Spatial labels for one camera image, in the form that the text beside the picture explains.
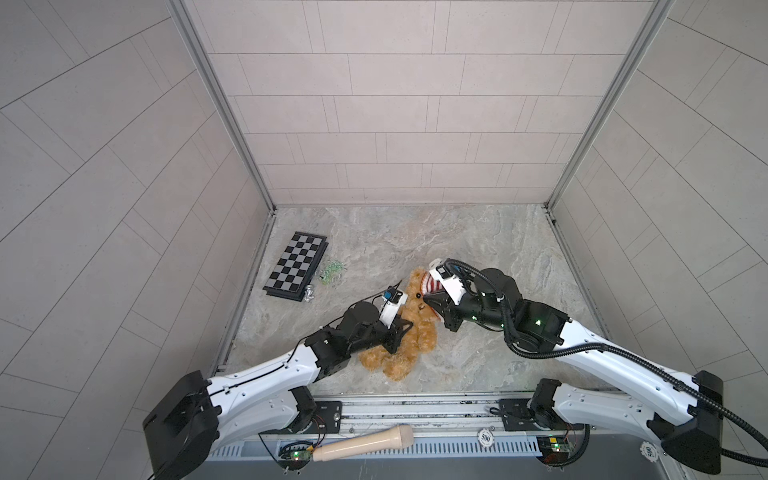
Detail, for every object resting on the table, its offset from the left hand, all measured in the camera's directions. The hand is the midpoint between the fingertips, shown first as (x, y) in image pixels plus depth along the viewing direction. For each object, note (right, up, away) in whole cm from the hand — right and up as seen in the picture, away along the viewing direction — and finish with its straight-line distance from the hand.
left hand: (419, 324), depth 74 cm
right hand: (+1, +7, -7) cm, 10 cm away
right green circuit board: (+31, -27, -7) cm, 41 cm away
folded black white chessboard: (-38, +12, +20) cm, 44 cm away
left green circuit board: (-28, -26, -10) cm, 39 cm away
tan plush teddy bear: (0, -3, -4) cm, 5 cm away
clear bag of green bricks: (-28, +10, +23) cm, 37 cm away
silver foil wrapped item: (-33, +4, +17) cm, 37 cm away
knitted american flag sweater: (+2, +11, -5) cm, 12 cm away
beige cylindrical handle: (-8, -23, -9) cm, 26 cm away
